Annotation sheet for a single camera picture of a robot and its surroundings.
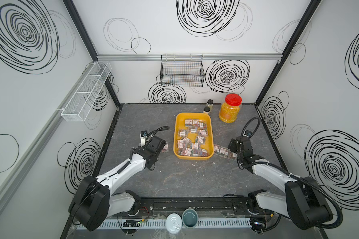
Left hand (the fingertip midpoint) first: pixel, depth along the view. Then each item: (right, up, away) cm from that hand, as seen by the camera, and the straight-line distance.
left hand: (143, 148), depth 85 cm
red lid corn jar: (+55, +23, +17) cm, 62 cm away
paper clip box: (+44, -2, +7) cm, 44 cm away
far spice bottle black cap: (+44, +30, +28) cm, 60 cm away
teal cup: (+26, -30, -15) cm, 42 cm away
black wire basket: (+22, +58, +39) cm, 73 cm away
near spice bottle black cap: (+40, +24, +20) cm, 51 cm away
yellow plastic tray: (+21, +13, +21) cm, 32 cm away
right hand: (+56, +3, +5) cm, 56 cm away
